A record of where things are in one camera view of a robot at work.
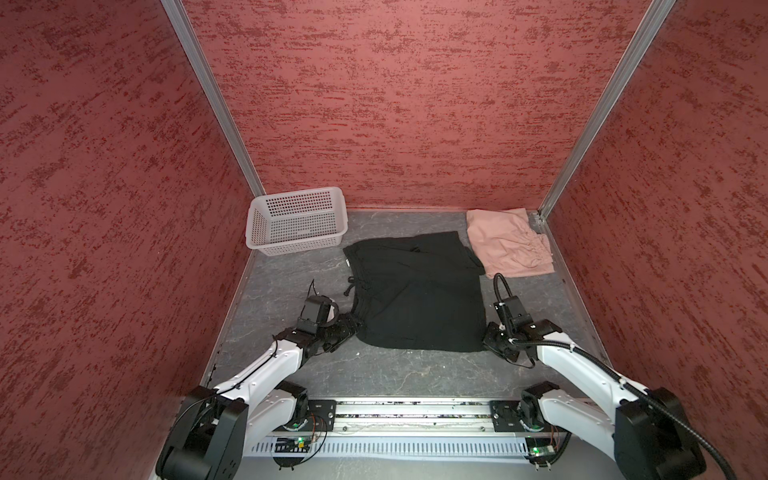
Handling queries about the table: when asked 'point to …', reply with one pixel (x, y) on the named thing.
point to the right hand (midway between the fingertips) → (482, 349)
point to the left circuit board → (292, 445)
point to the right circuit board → (540, 449)
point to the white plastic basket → (297, 221)
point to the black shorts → (419, 293)
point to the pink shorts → (506, 243)
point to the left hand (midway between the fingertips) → (357, 334)
